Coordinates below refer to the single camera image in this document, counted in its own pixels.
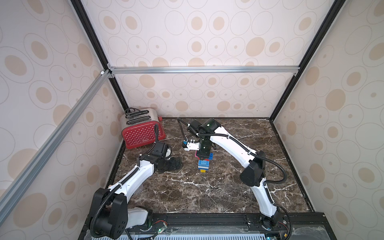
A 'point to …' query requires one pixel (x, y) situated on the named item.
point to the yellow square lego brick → (203, 171)
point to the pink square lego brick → (196, 153)
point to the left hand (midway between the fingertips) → (180, 164)
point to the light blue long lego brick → (203, 163)
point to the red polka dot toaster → (138, 127)
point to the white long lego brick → (203, 167)
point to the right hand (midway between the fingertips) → (207, 152)
